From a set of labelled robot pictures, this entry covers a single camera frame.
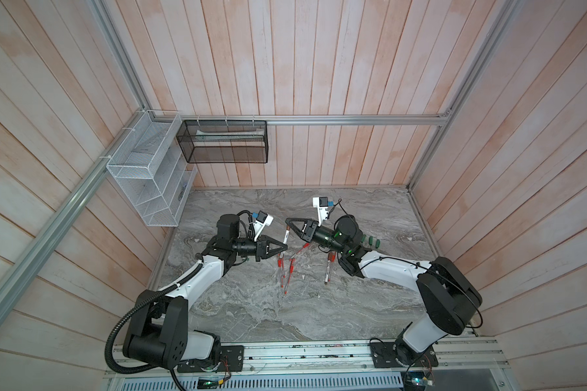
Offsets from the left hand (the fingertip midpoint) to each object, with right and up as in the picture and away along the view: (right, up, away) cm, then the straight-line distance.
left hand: (284, 251), depth 76 cm
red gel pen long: (+2, -12, +16) cm, 20 cm away
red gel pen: (-2, -10, +16) cm, 19 cm away
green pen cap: (+36, 0, +25) cm, 44 cm away
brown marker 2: (+16, -12, +16) cm, 25 cm away
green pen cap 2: (+39, -1, +25) cm, 46 cm away
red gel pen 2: (-2, -12, +14) cm, 19 cm away
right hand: (+1, +9, -1) cm, 9 cm away
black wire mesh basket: (-25, +41, +21) cm, 52 cm away
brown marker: (+1, +6, -2) cm, 6 cm away
